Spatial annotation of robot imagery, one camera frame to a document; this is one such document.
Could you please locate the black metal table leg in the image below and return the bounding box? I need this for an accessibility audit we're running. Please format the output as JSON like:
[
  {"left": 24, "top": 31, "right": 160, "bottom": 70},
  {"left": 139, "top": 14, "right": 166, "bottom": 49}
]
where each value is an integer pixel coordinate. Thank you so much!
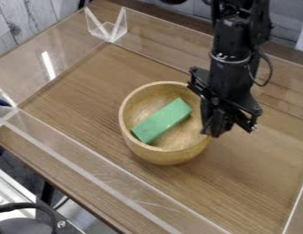
[{"left": 40, "top": 182, "right": 55, "bottom": 205}]

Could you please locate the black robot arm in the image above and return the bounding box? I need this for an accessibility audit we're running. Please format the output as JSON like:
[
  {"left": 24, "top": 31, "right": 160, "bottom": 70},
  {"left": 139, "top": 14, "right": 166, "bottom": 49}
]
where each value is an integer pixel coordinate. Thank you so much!
[{"left": 188, "top": 0, "right": 272, "bottom": 138}]

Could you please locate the blue object at left edge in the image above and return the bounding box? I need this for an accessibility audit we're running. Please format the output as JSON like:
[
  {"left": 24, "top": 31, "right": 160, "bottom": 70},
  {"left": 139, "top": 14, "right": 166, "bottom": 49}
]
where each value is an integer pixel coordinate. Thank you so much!
[{"left": 0, "top": 99, "right": 11, "bottom": 107}]

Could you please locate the brown wooden bowl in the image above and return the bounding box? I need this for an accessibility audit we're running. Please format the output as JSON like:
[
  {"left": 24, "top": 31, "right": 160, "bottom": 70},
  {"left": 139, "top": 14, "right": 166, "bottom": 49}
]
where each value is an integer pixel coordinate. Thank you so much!
[{"left": 119, "top": 81, "right": 211, "bottom": 165}]

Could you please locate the clear acrylic tray enclosure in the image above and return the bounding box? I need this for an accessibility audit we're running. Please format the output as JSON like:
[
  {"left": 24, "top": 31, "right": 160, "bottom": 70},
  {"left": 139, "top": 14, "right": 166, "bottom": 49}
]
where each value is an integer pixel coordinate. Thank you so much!
[{"left": 0, "top": 0, "right": 303, "bottom": 234}]

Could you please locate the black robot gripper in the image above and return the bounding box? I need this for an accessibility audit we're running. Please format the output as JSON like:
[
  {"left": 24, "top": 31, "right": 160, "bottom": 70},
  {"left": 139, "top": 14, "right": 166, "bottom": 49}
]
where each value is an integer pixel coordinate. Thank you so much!
[{"left": 187, "top": 62, "right": 263, "bottom": 138}]

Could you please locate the black cable bottom left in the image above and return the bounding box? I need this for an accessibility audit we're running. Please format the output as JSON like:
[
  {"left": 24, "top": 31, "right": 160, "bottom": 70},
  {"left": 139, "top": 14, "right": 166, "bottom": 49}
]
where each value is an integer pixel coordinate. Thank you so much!
[{"left": 0, "top": 201, "right": 55, "bottom": 234}]

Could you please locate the green rectangular block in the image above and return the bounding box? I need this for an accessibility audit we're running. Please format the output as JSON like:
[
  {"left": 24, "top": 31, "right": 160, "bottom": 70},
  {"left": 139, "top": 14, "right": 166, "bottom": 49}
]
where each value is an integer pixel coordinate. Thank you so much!
[{"left": 131, "top": 98, "right": 192, "bottom": 144}]

